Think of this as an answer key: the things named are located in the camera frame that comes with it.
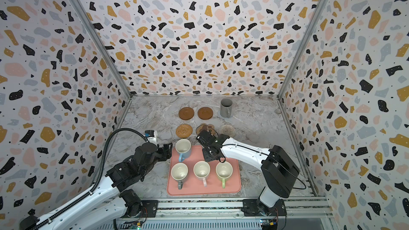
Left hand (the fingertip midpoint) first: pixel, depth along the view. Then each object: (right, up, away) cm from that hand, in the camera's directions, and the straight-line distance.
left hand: (169, 144), depth 77 cm
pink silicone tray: (+12, -21, +2) cm, 24 cm away
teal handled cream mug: (+4, -16, +6) cm, 17 cm away
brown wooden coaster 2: (+15, +15, +36) cm, 41 cm away
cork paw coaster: (+19, +5, +27) cm, 33 cm away
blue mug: (+4, -5, +17) cm, 18 cm away
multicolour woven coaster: (+30, +4, +26) cm, 40 cm away
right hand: (+20, -8, +8) cm, 23 cm away
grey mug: (+30, +18, +25) cm, 43 cm away
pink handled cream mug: (+15, -15, +7) cm, 23 cm away
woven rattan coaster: (+3, +4, +25) cm, 26 cm away
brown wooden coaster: (+2, +14, +33) cm, 36 cm away
